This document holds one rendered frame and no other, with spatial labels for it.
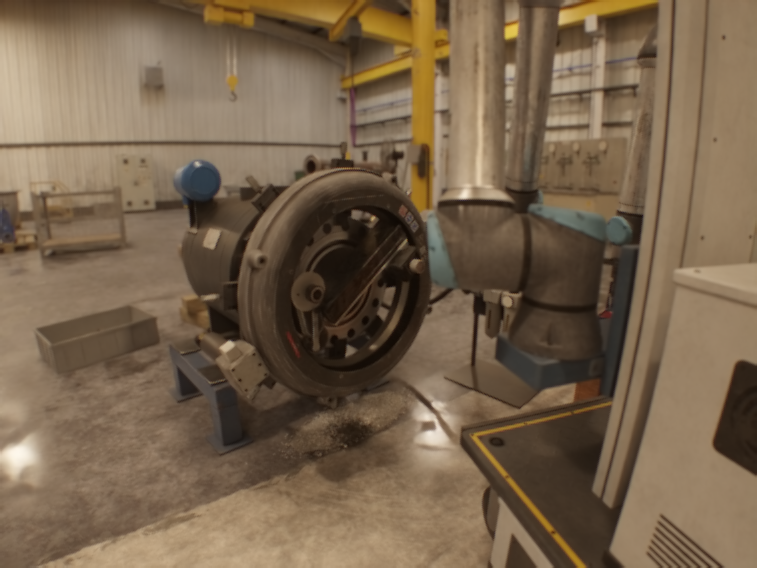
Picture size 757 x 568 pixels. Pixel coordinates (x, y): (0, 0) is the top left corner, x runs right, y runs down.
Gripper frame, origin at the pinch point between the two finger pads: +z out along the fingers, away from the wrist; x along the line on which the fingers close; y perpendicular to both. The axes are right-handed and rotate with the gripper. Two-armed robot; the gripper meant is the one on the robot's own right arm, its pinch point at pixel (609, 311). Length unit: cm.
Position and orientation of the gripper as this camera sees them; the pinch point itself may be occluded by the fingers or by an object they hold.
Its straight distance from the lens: 165.5
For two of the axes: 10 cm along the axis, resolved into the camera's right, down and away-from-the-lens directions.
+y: 6.9, 1.8, -7.0
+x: 7.3, -1.7, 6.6
